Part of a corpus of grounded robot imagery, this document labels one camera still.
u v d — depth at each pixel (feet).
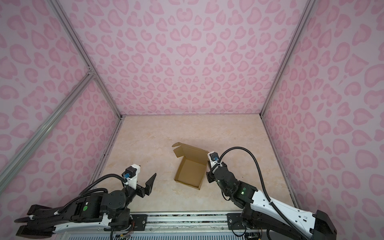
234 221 2.40
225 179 1.75
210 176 2.06
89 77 2.91
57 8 2.27
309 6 2.27
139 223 2.43
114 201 1.52
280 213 1.51
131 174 1.73
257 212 1.69
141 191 1.87
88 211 1.58
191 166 2.94
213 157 2.06
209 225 2.40
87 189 1.34
